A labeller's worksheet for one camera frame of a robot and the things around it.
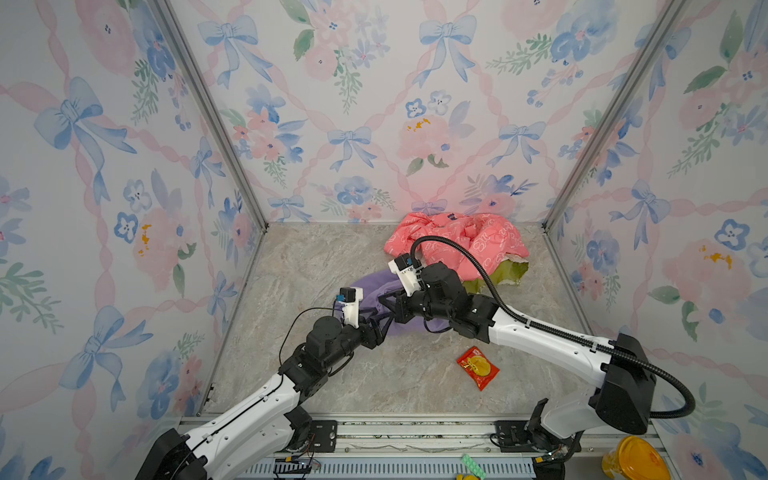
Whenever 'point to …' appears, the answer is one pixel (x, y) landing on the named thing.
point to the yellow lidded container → (634, 458)
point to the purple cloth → (365, 294)
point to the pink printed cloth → (492, 239)
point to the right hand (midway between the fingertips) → (378, 297)
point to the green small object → (472, 465)
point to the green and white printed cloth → (508, 273)
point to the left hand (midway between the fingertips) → (387, 311)
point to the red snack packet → (478, 367)
